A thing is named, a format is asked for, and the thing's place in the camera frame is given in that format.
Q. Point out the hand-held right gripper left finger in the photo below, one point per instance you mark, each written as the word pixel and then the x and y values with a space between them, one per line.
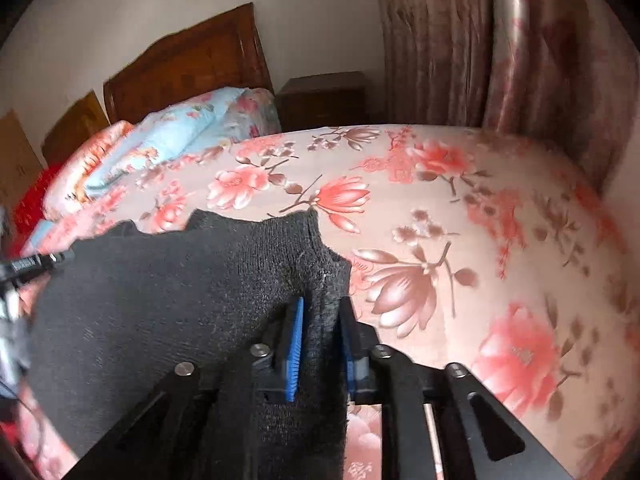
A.
pixel 292 350

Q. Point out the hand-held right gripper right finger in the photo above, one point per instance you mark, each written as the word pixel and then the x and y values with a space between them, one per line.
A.
pixel 351 355

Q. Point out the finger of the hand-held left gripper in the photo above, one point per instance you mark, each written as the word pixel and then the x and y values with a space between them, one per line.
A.
pixel 40 261

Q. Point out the black striped knit sweater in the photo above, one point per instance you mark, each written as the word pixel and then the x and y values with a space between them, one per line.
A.
pixel 150 310

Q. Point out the red blanket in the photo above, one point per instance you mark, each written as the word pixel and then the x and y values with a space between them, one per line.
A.
pixel 32 200

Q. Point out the pink floral pillow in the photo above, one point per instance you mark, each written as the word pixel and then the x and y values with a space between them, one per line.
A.
pixel 80 170

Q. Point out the cardboard box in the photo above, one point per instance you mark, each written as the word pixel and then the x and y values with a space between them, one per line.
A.
pixel 17 155

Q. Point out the pink floral bed sheet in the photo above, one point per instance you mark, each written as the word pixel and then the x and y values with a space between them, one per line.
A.
pixel 450 260

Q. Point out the small wooden headboard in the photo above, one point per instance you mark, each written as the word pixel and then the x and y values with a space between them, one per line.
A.
pixel 75 125

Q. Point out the folded light blue floral quilt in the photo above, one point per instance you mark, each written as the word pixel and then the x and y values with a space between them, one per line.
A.
pixel 165 135

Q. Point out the large wooden headboard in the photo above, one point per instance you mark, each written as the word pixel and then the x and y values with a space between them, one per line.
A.
pixel 190 65

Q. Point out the dark wooden nightstand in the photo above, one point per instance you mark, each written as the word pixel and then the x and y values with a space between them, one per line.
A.
pixel 320 102

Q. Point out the pink floral curtain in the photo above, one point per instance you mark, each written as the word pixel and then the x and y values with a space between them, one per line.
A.
pixel 430 35

